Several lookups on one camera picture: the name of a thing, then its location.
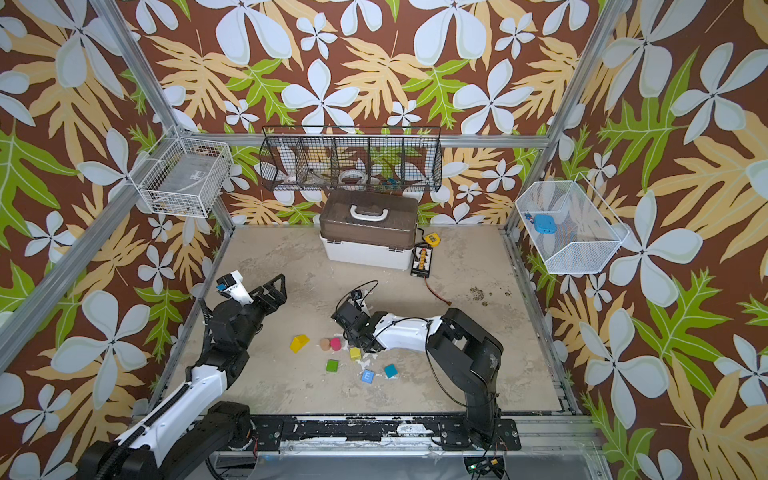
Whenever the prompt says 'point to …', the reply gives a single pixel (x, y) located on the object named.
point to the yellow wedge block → (299, 342)
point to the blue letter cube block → (368, 376)
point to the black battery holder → (421, 260)
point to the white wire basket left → (184, 177)
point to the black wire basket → (352, 158)
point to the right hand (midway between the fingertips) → (356, 327)
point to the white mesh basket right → (569, 229)
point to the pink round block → (336, 343)
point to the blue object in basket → (545, 224)
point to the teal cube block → (391, 371)
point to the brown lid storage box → (369, 228)
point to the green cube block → (332, 365)
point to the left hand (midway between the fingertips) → (272, 277)
